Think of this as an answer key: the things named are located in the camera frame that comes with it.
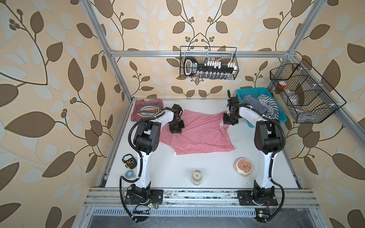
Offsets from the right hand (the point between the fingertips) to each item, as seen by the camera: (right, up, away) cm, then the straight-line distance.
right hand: (226, 123), depth 101 cm
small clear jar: (-23, -26, -29) cm, 45 cm away
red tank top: (-61, +11, +11) cm, 63 cm away
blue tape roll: (-62, -29, -18) cm, 71 cm away
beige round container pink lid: (+5, -24, -19) cm, 31 cm away
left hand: (-31, -5, -1) cm, 32 cm away
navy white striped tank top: (+32, +14, +9) cm, 36 cm away
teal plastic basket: (+16, +24, +14) cm, 32 cm away
